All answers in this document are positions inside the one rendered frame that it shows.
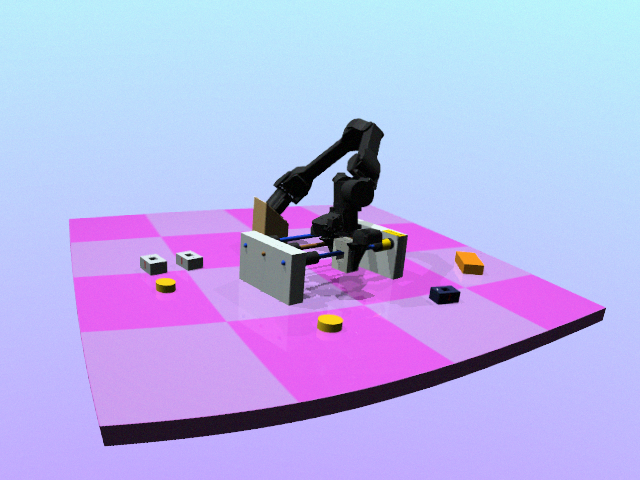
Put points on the yellow short cylinder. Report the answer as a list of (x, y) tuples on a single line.
[(165, 285), (329, 323)]

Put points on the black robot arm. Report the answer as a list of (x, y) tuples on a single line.
[(364, 167)]

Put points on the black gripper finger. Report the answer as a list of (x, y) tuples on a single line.
[(357, 253), (329, 242)]

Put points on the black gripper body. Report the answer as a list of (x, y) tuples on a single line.
[(362, 236)]

